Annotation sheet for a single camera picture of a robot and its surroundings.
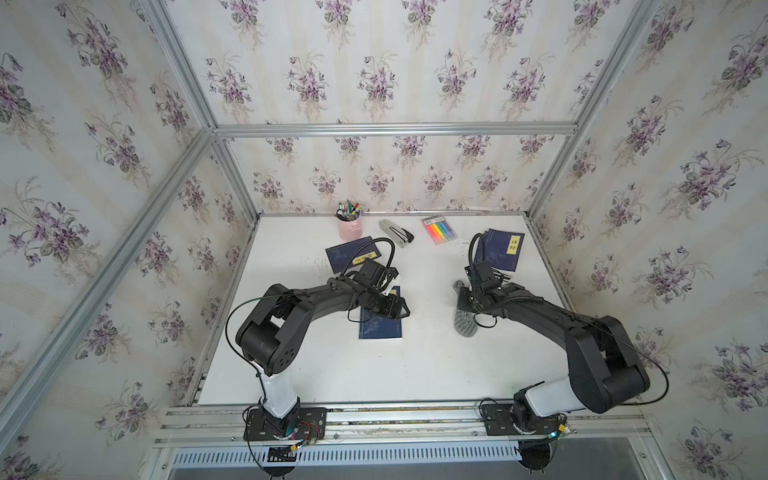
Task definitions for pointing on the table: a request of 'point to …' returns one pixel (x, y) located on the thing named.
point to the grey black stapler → (399, 234)
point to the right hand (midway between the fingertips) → (468, 300)
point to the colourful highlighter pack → (439, 230)
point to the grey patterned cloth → (464, 321)
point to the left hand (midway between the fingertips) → (400, 313)
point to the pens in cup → (347, 211)
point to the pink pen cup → (351, 231)
